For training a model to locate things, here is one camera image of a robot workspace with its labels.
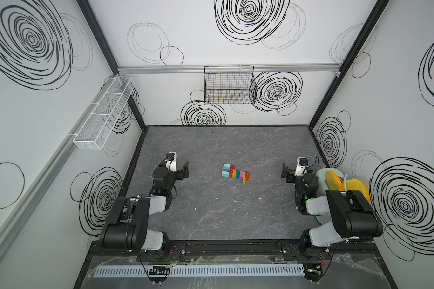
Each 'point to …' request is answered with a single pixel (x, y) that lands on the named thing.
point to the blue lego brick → (238, 174)
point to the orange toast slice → (333, 181)
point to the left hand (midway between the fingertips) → (177, 160)
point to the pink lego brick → (241, 175)
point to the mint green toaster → (321, 187)
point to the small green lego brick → (234, 174)
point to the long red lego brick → (232, 167)
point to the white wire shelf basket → (109, 102)
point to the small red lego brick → (248, 176)
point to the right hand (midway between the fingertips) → (296, 164)
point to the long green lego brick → (244, 178)
